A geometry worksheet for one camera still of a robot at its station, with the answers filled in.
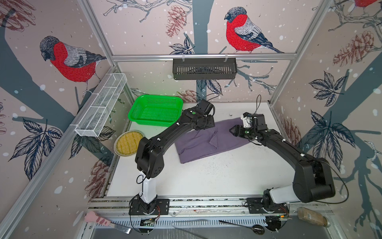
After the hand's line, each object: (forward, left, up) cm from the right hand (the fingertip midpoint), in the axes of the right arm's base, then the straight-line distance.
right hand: (234, 128), depth 89 cm
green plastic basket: (+25, +57, -13) cm, 64 cm away
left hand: (0, +13, +7) cm, 15 cm away
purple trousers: (-6, +23, -11) cm, 26 cm away
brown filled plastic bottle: (-41, -30, -9) cm, 52 cm away
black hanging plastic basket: (+40, +19, +16) cm, 47 cm away
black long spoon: (-48, -6, -12) cm, 50 cm away
